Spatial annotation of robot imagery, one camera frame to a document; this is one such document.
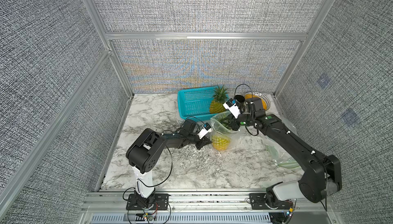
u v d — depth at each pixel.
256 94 1.17
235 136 0.74
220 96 0.90
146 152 0.50
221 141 0.83
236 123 0.70
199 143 0.82
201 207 0.73
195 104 1.14
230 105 0.69
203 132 0.82
